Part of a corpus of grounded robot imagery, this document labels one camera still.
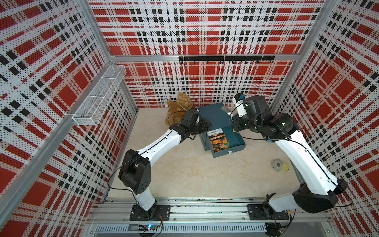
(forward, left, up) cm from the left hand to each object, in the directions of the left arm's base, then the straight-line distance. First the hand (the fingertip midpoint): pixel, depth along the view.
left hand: (209, 126), depth 85 cm
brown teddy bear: (+25, +24, -12) cm, 36 cm away
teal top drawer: (-7, -15, -5) cm, 18 cm away
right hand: (-8, -12, +16) cm, 22 cm away
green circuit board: (-47, +32, -18) cm, 60 cm away
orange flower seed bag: (-7, -5, -5) cm, 10 cm away
